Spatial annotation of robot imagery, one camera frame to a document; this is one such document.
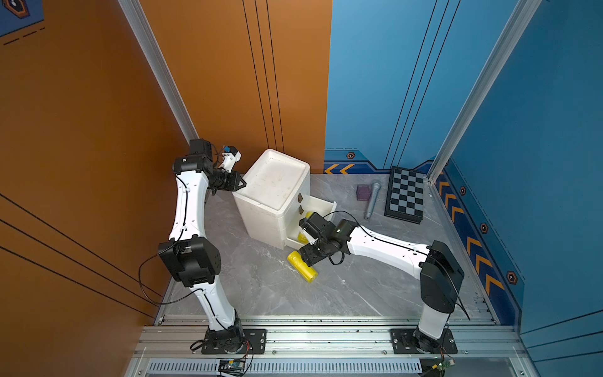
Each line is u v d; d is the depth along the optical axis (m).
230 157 0.75
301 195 0.87
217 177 0.68
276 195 0.83
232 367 0.72
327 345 0.74
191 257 0.48
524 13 0.70
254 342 0.74
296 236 0.94
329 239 0.61
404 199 1.06
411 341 0.72
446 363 0.69
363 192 1.09
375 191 1.12
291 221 0.83
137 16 0.71
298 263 0.87
